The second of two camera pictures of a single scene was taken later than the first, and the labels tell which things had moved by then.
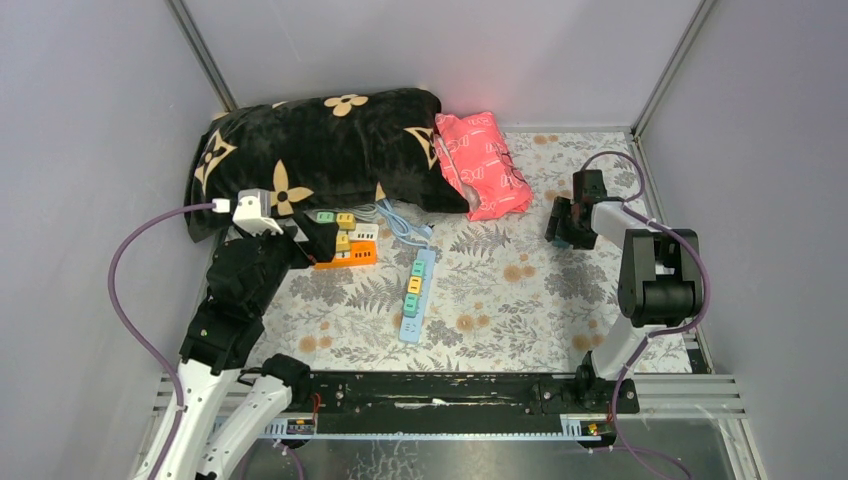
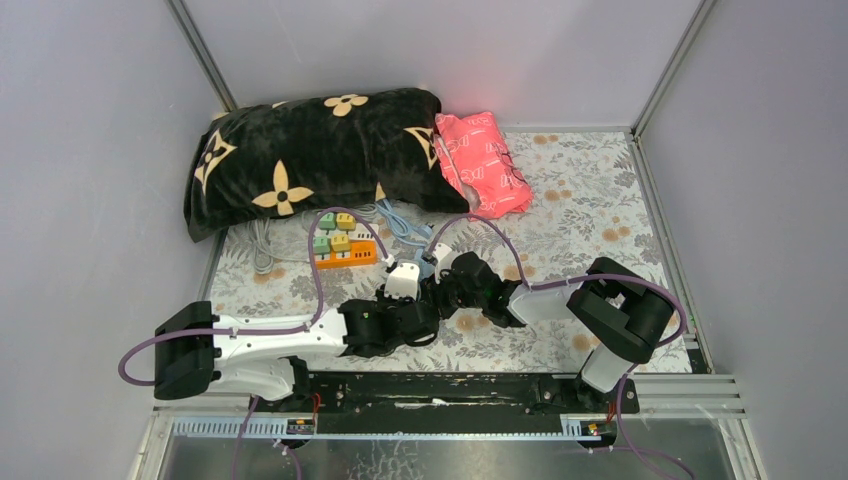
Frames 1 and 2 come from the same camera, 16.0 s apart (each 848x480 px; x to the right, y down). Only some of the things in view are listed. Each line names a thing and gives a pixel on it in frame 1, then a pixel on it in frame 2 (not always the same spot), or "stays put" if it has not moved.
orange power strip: x=361 y=253 stays put
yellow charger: x=346 y=221 stays put
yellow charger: x=342 y=242 stays put
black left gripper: x=320 y=247 → x=382 y=301
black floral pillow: x=281 y=160 stays put
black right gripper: x=556 y=228 → x=444 y=310
